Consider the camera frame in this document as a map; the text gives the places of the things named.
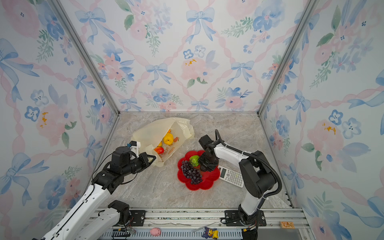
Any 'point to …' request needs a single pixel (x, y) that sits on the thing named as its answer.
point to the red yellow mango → (175, 139)
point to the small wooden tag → (287, 225)
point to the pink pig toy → (155, 232)
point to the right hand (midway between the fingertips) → (200, 165)
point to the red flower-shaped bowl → (208, 178)
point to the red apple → (159, 150)
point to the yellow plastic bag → (159, 137)
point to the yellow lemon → (168, 139)
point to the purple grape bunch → (191, 173)
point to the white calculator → (233, 177)
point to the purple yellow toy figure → (209, 232)
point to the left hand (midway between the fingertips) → (156, 155)
